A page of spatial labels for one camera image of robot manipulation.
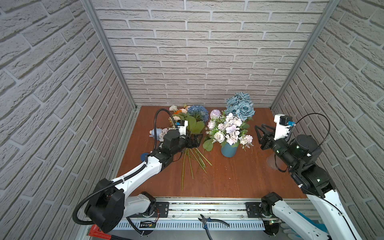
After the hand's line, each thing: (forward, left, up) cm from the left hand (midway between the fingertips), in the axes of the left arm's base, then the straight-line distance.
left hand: (197, 132), depth 78 cm
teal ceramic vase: (-3, -19, -16) cm, 25 cm away
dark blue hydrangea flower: (+28, -3, -14) cm, 31 cm away
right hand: (-9, -25, +17) cm, 32 cm away
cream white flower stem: (+39, +17, -20) cm, 47 cm away
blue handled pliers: (-38, -2, -20) cm, 43 cm away
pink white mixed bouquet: (-6, -13, +12) cm, 18 cm away
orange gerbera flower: (+26, +13, -12) cm, 32 cm away
